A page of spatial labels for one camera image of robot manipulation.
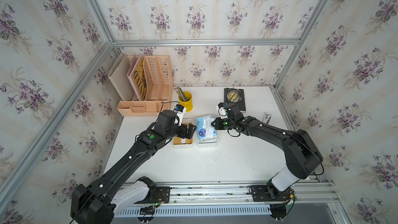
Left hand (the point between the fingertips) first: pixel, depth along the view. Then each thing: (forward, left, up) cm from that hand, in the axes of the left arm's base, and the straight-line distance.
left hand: (190, 126), depth 76 cm
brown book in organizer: (+33, +34, +2) cm, 47 cm away
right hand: (+7, -13, -9) cm, 17 cm away
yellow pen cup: (+22, +3, -11) cm, 25 cm away
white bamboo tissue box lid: (0, +8, -19) cm, 21 cm away
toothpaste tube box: (+16, -50, -18) cm, 55 cm away
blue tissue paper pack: (+2, -8, -9) cm, 12 cm away
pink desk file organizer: (+47, +25, -14) cm, 55 cm away
